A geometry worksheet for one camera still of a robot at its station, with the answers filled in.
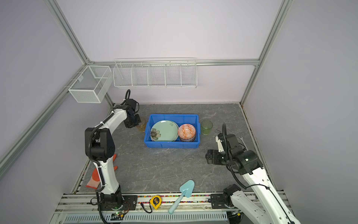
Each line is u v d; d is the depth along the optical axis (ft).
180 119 3.45
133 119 2.79
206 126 3.18
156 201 2.38
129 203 2.40
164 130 3.22
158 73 3.24
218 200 2.41
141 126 3.22
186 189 2.55
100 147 1.78
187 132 3.07
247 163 1.49
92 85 3.24
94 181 2.65
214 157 2.02
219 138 2.18
